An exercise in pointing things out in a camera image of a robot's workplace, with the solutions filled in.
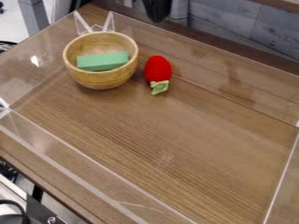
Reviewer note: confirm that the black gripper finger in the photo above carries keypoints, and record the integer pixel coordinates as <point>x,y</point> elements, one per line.
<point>164,8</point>
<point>150,9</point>

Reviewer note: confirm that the red plush strawberry toy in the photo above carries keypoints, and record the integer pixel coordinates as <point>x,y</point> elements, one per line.
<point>158,74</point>

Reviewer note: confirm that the green foam stick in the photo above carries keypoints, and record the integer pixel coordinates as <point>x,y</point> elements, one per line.
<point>102,62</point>

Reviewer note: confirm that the light wooden bowl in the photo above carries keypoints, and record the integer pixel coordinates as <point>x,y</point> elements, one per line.
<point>101,75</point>

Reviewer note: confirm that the black table leg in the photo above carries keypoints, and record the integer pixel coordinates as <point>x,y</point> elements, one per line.
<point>38,193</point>

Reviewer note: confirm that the grey post top left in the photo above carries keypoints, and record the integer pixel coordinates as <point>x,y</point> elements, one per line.
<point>34,15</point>

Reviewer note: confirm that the clear acrylic tray enclosure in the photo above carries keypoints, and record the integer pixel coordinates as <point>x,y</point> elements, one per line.
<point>202,155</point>

